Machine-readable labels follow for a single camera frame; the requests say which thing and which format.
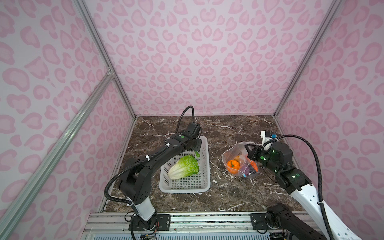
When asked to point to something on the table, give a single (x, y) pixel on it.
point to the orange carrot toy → (254, 165)
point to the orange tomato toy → (233, 166)
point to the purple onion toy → (247, 171)
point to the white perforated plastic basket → (200, 182)
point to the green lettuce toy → (186, 166)
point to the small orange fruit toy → (237, 158)
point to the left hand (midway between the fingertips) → (197, 141)
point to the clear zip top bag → (239, 149)
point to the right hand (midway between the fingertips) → (245, 144)
